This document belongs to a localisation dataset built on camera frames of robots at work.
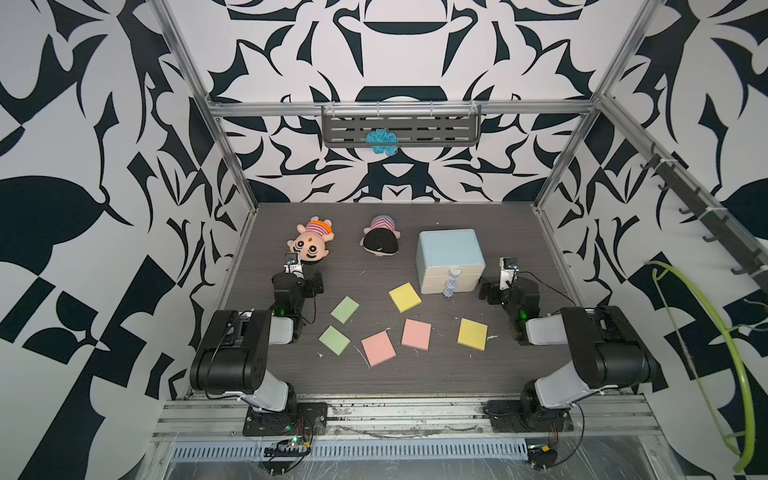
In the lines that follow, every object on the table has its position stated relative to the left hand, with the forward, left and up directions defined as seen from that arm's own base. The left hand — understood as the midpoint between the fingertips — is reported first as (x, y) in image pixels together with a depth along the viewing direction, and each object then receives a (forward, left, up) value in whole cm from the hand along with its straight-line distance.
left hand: (298, 265), depth 94 cm
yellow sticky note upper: (-8, -33, -8) cm, 35 cm away
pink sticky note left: (-24, -24, -8) cm, 34 cm away
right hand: (-3, -62, -2) cm, 62 cm away
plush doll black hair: (+11, -26, -2) cm, 28 cm away
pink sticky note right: (-20, -35, -7) cm, 41 cm away
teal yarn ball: (+27, -27, +27) cm, 47 cm away
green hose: (-52, -85, +16) cm, 101 cm away
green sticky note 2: (-21, -11, -8) cm, 25 cm away
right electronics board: (-50, -61, -9) cm, 80 cm away
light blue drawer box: (-5, -45, +7) cm, 46 cm away
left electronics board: (-46, -2, -10) cm, 47 cm away
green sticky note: (-12, -14, -8) cm, 20 cm away
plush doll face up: (+9, -3, +1) cm, 10 cm away
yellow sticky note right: (-21, -51, -8) cm, 56 cm away
